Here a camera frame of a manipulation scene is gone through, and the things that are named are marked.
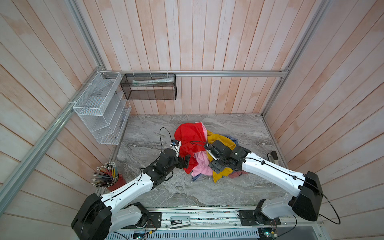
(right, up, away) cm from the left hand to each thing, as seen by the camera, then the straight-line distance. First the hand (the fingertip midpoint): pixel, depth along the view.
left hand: (182, 156), depth 82 cm
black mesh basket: (-24, +45, +21) cm, 56 cm away
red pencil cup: (-39, -9, -6) cm, 41 cm away
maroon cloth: (+32, -11, +4) cm, 34 cm away
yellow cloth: (+19, +10, +14) cm, 26 cm away
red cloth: (+6, +10, +8) cm, 14 cm away
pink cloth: (+11, -2, +1) cm, 12 cm away
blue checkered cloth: (+33, +7, +9) cm, 35 cm away
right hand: (+20, -1, -1) cm, 20 cm away
